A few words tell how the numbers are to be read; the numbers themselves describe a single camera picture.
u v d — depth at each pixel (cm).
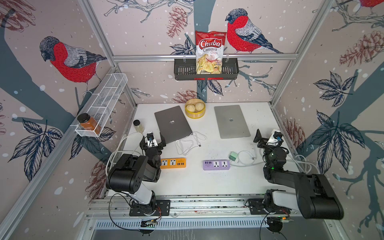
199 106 112
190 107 110
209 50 85
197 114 110
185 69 95
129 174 46
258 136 79
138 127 98
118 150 99
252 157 90
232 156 90
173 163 86
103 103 80
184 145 97
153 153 68
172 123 108
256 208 73
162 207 73
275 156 66
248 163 90
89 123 61
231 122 109
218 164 86
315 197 43
